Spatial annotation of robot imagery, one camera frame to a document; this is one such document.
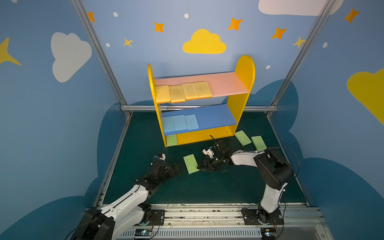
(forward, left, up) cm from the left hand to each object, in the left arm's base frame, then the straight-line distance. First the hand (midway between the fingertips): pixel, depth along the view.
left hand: (175, 166), depth 87 cm
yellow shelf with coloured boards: (+28, -24, +9) cm, 38 cm away
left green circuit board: (-32, +13, -6) cm, 35 cm away
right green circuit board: (-31, -48, -6) cm, 58 cm away
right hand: (+1, -15, -2) cm, 15 cm away
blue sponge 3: (+27, -9, +10) cm, 30 cm away
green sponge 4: (+20, -56, -3) cm, 59 cm away
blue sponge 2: (+26, -2, +10) cm, 28 cm away
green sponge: (+20, +4, -3) cm, 20 cm away
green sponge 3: (+24, -46, -4) cm, 52 cm away
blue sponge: (+24, +5, +10) cm, 27 cm away
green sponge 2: (+4, -9, -4) cm, 11 cm away
